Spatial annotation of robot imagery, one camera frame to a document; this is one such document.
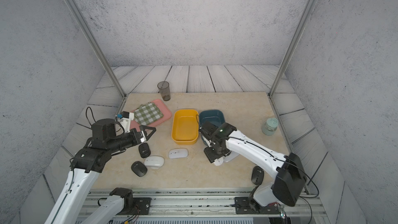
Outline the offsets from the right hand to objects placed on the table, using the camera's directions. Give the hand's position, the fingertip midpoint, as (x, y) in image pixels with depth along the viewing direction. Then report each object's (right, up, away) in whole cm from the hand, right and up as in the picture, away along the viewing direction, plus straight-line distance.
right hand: (215, 156), depth 76 cm
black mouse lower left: (-40, -9, +7) cm, 41 cm away
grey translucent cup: (-34, +38, +37) cm, 63 cm away
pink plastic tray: (-36, +24, +39) cm, 59 cm away
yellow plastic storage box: (-17, +11, +24) cm, 32 cm away
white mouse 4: (+2, -2, -2) cm, 3 cm away
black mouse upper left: (-39, -1, +13) cm, 41 cm away
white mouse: (-33, -6, +10) cm, 35 cm away
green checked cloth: (-44, +19, +32) cm, 58 cm away
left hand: (-28, +13, -8) cm, 32 cm away
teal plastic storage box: (+2, +17, +28) cm, 33 cm away
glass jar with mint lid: (+34, +12, +17) cm, 40 cm away
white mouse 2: (-20, -2, +13) cm, 24 cm away
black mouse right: (+22, -11, +4) cm, 25 cm away
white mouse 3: (+6, +5, -16) cm, 18 cm away
